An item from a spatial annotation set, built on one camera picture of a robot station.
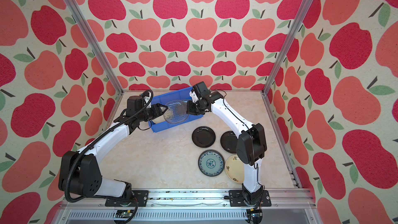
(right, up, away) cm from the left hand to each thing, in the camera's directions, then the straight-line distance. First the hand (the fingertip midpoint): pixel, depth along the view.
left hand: (167, 109), depth 84 cm
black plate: (+20, -17, +9) cm, 28 cm away
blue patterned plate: (+24, -30, +1) cm, 39 cm away
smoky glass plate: (+5, -2, +2) cm, 5 cm away
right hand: (+12, -1, +1) cm, 12 cm away
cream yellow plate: (+38, -34, +1) cm, 51 cm away
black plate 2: (+36, -20, +10) cm, 43 cm away
